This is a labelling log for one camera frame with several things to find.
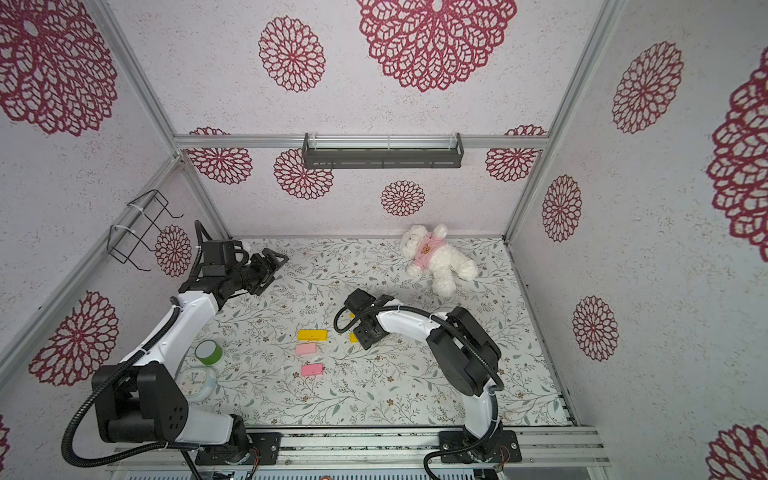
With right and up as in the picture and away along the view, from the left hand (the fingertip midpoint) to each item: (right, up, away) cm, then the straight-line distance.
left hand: (284, 266), depth 85 cm
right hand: (+23, -20, +8) cm, 32 cm away
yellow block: (+6, -22, +9) cm, 24 cm away
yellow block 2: (+19, -22, +7) cm, 30 cm away
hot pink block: (+7, -30, +2) cm, 31 cm away
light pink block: (+5, -25, +6) cm, 26 cm away
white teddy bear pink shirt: (+46, +4, +21) cm, 51 cm away
